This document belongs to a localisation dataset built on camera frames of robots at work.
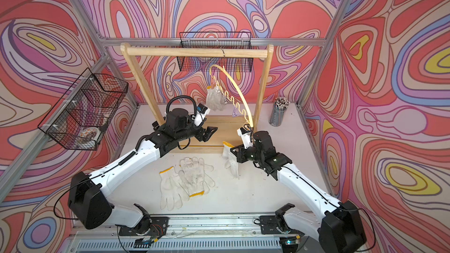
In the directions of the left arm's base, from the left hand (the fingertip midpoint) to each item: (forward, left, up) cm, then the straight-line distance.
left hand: (212, 124), depth 77 cm
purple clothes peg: (-1, -10, +8) cm, 12 cm away
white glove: (-22, +20, -26) cm, 39 cm away
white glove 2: (-14, +11, -25) cm, 30 cm away
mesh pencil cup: (+20, -36, -8) cm, 42 cm away
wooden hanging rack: (-4, -1, -1) cm, 5 cm away
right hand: (-9, -9, -10) cm, 17 cm away
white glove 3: (-11, -9, -16) cm, 21 cm away
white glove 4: (+22, 0, -6) cm, 22 cm away
